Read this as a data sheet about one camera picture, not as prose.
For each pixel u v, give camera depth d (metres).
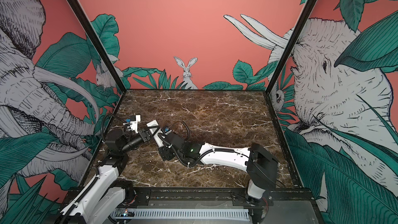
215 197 0.76
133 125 0.71
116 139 0.59
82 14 0.79
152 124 0.74
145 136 0.68
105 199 0.56
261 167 0.43
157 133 0.73
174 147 0.55
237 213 0.70
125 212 0.70
